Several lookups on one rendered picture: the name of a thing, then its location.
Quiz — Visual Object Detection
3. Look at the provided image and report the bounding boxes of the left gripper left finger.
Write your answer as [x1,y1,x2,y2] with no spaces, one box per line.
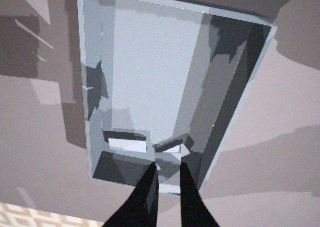
[101,162,159,227]

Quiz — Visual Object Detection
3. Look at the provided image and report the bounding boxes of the light grey rectangular tray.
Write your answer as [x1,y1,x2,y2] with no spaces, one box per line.
[77,0,274,195]

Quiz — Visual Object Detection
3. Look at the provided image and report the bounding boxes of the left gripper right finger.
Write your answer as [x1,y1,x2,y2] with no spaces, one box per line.
[180,162,220,227]

